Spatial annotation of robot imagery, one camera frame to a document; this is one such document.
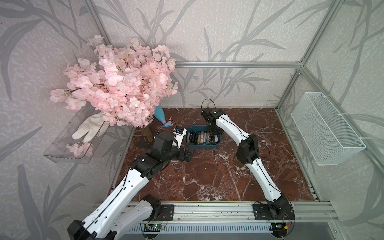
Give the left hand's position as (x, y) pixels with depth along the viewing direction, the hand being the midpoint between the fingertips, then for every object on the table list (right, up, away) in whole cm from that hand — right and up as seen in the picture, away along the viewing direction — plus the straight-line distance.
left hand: (189, 146), depth 72 cm
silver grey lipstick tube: (+9, +1, +30) cm, 31 cm away
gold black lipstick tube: (+13, -1, +29) cm, 31 cm away
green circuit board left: (-14, -38, -2) cm, 40 cm away
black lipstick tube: (-1, +1, +29) cm, 29 cm away
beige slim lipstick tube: (+4, 0, +28) cm, 28 cm away
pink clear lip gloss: (+11, -2, +28) cm, 30 cm away
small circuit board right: (+44, -41, 0) cm, 60 cm away
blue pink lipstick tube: (+16, +1, +29) cm, 33 cm away
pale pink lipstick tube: (+6, 0, +28) cm, 29 cm away
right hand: (+15, +4, +29) cm, 33 cm away
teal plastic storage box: (+4, +7, +33) cm, 34 cm away
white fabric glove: (-44, +11, -4) cm, 45 cm away
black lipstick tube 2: (+1, +1, +30) cm, 30 cm away
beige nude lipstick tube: (-3, +1, +29) cm, 29 cm away
